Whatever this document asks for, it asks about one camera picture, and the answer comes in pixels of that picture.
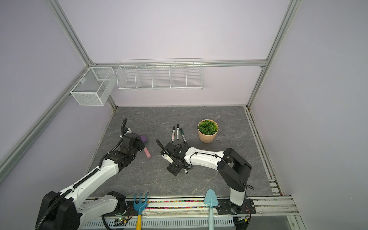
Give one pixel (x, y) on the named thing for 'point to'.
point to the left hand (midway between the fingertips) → (139, 140)
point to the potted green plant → (207, 130)
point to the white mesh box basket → (93, 87)
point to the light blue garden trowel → (211, 200)
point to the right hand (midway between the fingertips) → (175, 164)
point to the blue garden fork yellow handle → (139, 206)
